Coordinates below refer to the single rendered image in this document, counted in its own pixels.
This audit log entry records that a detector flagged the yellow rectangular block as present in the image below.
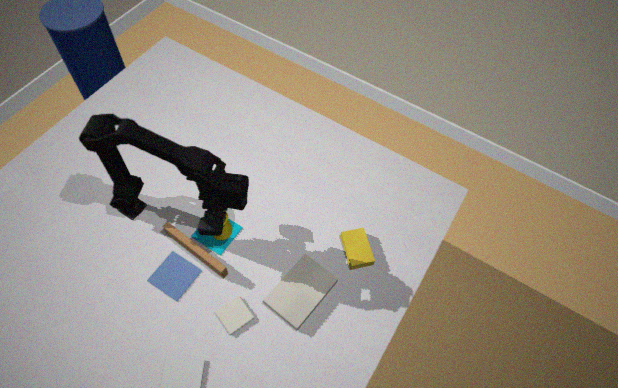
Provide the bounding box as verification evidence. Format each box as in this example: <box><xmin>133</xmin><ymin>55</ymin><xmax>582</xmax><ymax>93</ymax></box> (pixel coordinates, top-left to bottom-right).
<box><xmin>340</xmin><ymin>228</ymin><xmax>375</xmax><ymax>270</ymax></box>

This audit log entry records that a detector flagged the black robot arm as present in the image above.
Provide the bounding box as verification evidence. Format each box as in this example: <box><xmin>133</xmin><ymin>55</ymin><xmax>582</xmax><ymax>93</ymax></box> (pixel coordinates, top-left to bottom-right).
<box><xmin>79</xmin><ymin>114</ymin><xmax>249</xmax><ymax>220</ymax></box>

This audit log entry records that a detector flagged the beige flat rectangular block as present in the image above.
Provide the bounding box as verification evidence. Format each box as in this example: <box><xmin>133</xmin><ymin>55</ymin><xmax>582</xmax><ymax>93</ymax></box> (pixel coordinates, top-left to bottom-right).
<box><xmin>263</xmin><ymin>254</ymin><xmax>338</xmax><ymax>331</ymax></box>

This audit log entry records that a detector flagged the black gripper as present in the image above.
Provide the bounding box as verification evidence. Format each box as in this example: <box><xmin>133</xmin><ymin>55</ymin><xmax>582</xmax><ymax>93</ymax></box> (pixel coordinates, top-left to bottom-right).
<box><xmin>197</xmin><ymin>192</ymin><xmax>226</xmax><ymax>236</ymax></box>

